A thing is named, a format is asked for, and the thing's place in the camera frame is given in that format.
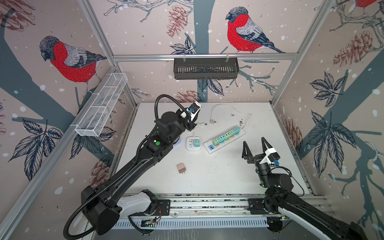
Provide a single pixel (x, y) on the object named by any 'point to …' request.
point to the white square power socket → (189, 143)
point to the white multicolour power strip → (209, 147)
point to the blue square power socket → (178, 143)
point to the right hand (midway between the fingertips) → (252, 142)
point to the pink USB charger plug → (181, 168)
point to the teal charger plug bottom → (222, 138)
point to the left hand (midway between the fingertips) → (194, 106)
